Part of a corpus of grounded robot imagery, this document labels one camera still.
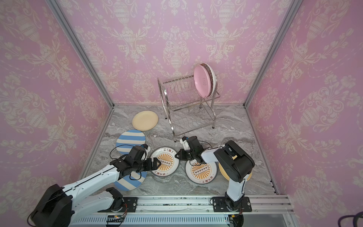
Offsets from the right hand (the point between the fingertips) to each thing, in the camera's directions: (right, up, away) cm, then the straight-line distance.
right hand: (175, 156), depth 91 cm
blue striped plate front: (-25, -12, -9) cm, 29 cm away
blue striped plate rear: (-36, +9, +12) cm, 39 cm away
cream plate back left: (-25, +23, +19) cm, 39 cm away
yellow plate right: (+21, +4, -39) cm, 44 cm away
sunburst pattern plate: (-4, -5, -3) cm, 7 cm away
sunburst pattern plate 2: (+15, -8, -7) cm, 19 cm away
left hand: (-11, -3, -7) cm, 14 cm away
